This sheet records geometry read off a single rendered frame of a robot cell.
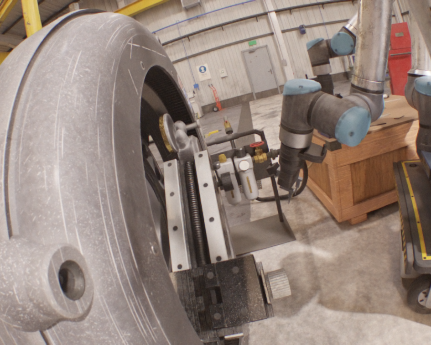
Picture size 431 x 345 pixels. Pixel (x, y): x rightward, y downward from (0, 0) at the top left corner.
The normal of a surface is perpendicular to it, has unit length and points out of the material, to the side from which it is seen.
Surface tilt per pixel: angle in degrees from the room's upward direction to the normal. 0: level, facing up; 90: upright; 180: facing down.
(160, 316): 90
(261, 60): 90
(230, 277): 38
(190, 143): 47
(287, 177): 78
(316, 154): 24
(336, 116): 66
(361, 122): 114
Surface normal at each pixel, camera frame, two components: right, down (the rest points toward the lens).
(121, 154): 0.96, -0.26
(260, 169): -0.01, 0.31
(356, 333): -0.29, -0.91
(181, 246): -0.23, -0.52
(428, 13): -0.92, 0.38
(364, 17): -0.92, 0.27
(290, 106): -0.81, 0.41
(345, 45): -0.50, 0.45
